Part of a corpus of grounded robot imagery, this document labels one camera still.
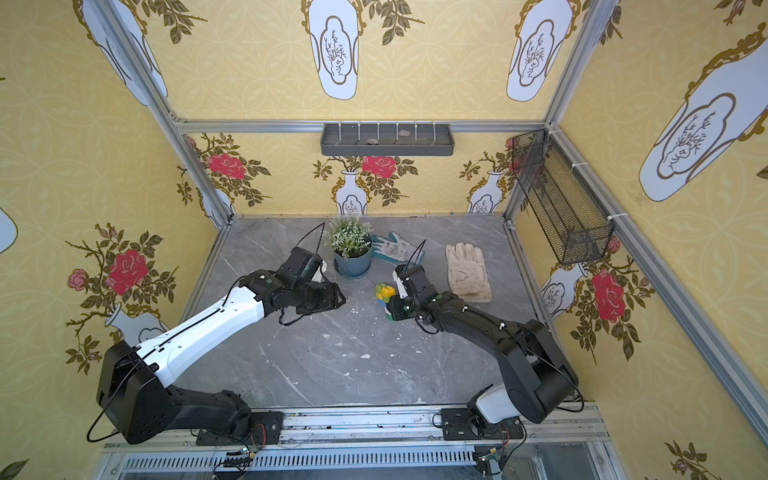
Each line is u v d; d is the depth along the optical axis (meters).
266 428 0.73
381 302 0.92
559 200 0.88
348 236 0.90
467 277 1.03
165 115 0.88
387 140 0.92
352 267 0.98
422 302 0.68
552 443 0.76
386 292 0.88
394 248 1.10
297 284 0.61
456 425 0.74
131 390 0.40
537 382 0.43
